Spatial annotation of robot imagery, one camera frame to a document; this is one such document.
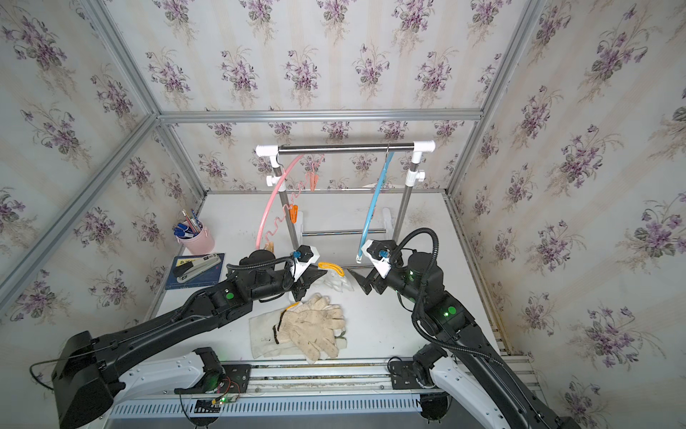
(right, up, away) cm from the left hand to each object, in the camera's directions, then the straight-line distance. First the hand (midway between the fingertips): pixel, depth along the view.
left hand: (327, 271), depth 70 cm
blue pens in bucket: (-52, +10, +25) cm, 58 cm away
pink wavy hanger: (-11, +20, +6) cm, 23 cm away
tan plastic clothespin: (-15, +7, -1) cm, 16 cm away
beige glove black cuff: (-5, -18, +10) cm, 21 cm away
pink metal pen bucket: (-47, +5, +24) cm, 53 cm away
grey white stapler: (-47, -3, +21) cm, 51 cm away
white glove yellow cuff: (+2, -2, 0) cm, 3 cm away
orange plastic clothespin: (-11, +16, +10) cm, 21 cm away
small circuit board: (-31, -37, +1) cm, 49 cm away
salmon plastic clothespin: (-10, +32, +51) cm, 61 cm away
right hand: (+11, +5, -2) cm, 12 cm away
